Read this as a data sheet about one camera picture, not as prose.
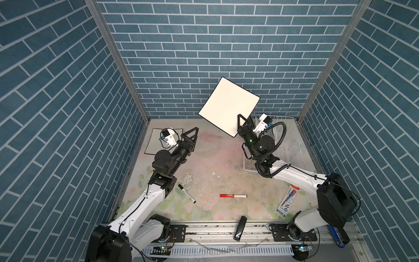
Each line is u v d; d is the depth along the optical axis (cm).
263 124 67
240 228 73
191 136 66
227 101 75
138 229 46
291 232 67
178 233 73
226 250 71
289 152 103
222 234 75
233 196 84
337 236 72
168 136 65
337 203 43
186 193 85
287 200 83
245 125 69
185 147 63
